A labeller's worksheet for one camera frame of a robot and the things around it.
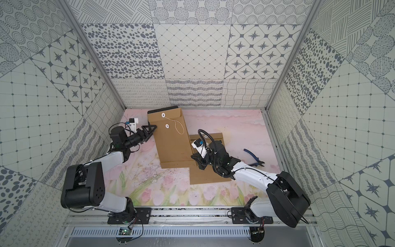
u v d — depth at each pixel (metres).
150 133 0.79
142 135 0.77
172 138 0.80
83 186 0.45
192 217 0.76
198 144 0.70
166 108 1.15
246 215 0.66
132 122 0.82
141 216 0.73
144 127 0.78
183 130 0.76
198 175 0.74
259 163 0.91
